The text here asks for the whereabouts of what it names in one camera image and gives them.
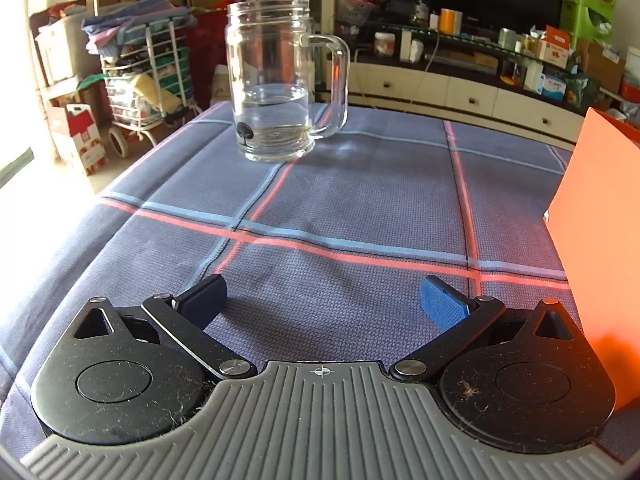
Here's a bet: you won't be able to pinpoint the pink plastic basket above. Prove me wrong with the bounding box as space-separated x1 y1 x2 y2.
337 0 376 23

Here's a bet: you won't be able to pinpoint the wire shopping trolley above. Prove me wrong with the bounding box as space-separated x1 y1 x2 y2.
82 0 203 158

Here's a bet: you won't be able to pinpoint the cream television cabinet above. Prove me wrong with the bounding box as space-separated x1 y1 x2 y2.
345 35 588 148

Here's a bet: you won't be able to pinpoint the green plastic stacking baskets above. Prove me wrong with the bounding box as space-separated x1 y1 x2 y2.
562 0 616 51

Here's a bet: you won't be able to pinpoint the orange canister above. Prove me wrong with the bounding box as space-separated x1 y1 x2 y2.
440 8 462 36

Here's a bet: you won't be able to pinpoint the red and white carton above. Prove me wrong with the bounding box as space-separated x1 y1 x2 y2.
47 105 108 176

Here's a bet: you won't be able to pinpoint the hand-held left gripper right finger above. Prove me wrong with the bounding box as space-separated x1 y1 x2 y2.
391 274 587 385

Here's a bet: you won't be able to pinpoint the green snack bag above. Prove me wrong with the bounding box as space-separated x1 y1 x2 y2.
565 72 601 108

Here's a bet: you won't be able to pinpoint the orange cardboard box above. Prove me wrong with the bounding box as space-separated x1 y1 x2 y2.
542 107 640 413

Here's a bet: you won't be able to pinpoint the clear glass mug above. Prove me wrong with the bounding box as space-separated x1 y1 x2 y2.
225 0 351 163

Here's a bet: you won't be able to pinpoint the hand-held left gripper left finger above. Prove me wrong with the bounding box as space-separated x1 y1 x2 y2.
72 274 258 383

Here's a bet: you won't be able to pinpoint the white storage bin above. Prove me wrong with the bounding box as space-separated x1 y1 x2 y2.
35 15 103 83

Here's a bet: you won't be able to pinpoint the orange and white carton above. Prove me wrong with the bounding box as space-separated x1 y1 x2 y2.
537 27 571 68

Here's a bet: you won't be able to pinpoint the blue plaid tablecloth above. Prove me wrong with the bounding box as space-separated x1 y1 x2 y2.
0 101 640 480

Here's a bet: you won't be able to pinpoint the brown cardboard box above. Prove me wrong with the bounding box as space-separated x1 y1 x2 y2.
577 40 626 93

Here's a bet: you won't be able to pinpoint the blue and white tissue box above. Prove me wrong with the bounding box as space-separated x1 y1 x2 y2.
542 74 568 101

